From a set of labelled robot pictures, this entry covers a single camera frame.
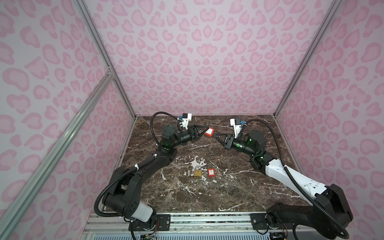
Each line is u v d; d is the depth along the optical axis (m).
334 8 0.69
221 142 0.69
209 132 0.71
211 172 0.88
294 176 0.48
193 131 0.67
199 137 0.69
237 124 0.66
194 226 0.73
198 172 0.88
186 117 0.72
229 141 0.64
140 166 0.49
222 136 0.70
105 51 0.84
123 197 0.43
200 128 0.72
